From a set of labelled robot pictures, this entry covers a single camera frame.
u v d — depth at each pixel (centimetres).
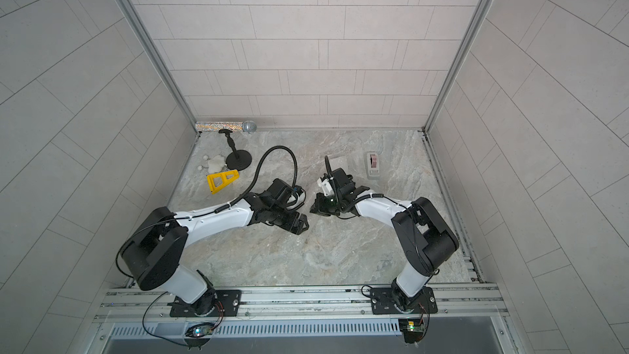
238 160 102
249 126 87
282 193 69
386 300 71
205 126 88
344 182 71
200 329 65
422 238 45
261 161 68
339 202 69
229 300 72
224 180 99
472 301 72
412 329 68
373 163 100
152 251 43
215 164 100
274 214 68
